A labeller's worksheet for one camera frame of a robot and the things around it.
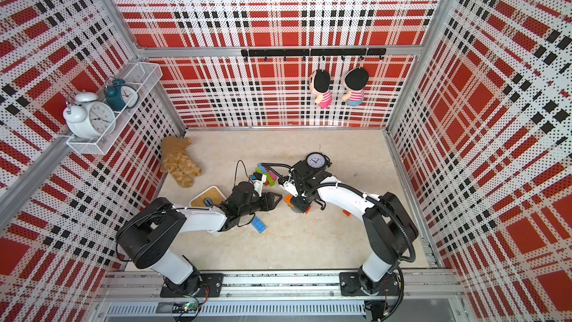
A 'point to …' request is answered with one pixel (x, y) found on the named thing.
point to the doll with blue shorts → (355, 80)
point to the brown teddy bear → (177, 162)
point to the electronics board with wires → (188, 304)
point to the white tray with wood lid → (212, 192)
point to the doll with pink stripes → (319, 83)
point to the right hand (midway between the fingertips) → (304, 202)
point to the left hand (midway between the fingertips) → (281, 196)
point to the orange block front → (287, 200)
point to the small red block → (348, 213)
